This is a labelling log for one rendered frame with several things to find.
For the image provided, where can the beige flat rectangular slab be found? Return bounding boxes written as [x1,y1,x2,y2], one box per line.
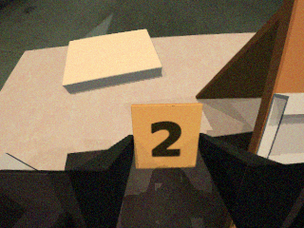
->
[0,153,37,170]

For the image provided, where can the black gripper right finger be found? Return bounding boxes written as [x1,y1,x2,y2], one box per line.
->
[198,133,304,228]

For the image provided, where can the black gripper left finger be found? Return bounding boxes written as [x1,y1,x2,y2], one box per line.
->
[0,135,134,228]

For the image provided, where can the cream flat rectangular block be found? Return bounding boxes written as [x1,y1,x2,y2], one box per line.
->
[63,29,162,94]

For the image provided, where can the orange tile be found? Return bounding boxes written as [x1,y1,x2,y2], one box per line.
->
[131,103,203,168]

